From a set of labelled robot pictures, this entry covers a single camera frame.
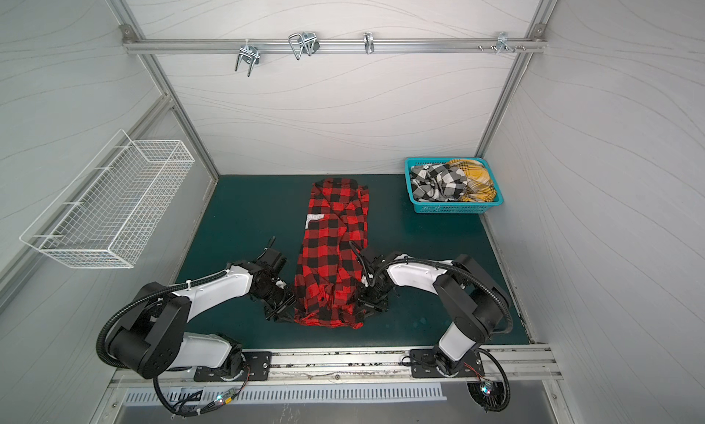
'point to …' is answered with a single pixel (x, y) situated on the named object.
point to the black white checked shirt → (437, 183)
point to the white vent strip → (262, 397)
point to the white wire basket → (110, 211)
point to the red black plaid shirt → (330, 268)
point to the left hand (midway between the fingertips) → (307, 309)
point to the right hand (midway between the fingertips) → (360, 308)
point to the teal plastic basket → (425, 206)
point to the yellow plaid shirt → (479, 186)
